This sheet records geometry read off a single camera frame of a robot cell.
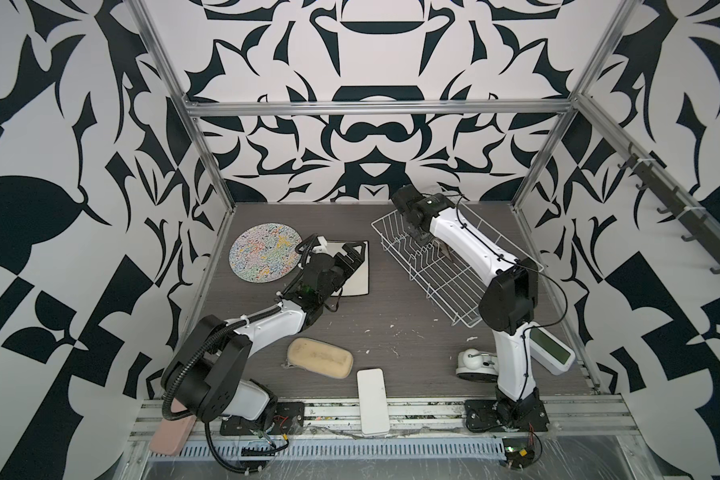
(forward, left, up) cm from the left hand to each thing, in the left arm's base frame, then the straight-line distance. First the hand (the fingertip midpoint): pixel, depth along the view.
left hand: (362, 245), depth 83 cm
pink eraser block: (-41, +45, -17) cm, 63 cm away
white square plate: (-1, +1, -19) cm, 19 cm away
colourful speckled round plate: (+12, +33, -19) cm, 40 cm away
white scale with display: (-25, -49, -16) cm, 58 cm away
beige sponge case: (-25, +12, -16) cm, 31 cm away
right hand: (+8, -22, -1) cm, 23 cm away
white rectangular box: (-35, -2, -16) cm, 39 cm away
